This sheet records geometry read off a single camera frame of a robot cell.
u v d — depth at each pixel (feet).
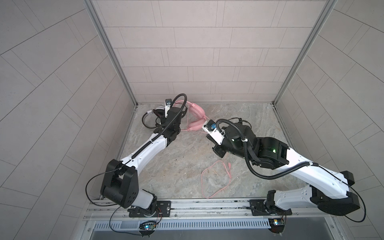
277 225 2.23
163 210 2.32
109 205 1.45
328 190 1.26
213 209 2.37
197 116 2.71
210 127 1.54
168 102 2.26
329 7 2.33
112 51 2.85
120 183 1.34
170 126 1.80
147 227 2.11
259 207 2.32
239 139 1.29
